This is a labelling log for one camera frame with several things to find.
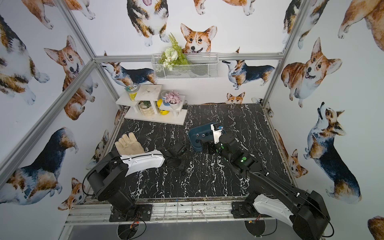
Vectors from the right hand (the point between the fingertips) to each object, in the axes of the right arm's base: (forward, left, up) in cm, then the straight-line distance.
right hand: (211, 133), depth 77 cm
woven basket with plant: (+33, +47, -15) cm, 59 cm away
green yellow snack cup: (+33, +50, +2) cm, 60 cm away
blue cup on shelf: (+29, +30, 0) cm, 41 cm away
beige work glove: (+6, +54, -22) cm, 58 cm away
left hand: (-5, +17, -22) cm, 29 cm away
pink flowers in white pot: (+23, +22, +3) cm, 32 cm away
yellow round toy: (+31, +35, -8) cm, 48 cm away
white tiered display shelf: (+33, +37, 0) cm, 50 cm away
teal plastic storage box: (+15, +8, -22) cm, 28 cm away
